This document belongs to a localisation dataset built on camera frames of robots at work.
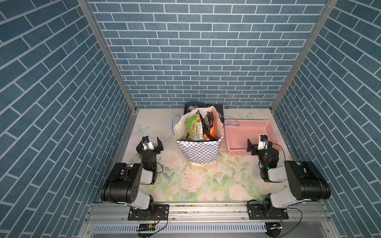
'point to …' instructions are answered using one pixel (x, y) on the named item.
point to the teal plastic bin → (200, 104)
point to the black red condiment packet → (209, 119)
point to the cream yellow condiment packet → (206, 138)
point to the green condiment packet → (195, 128)
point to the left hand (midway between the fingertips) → (153, 138)
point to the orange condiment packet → (212, 131)
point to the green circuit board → (147, 227)
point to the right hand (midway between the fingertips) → (258, 139)
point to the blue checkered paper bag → (199, 155)
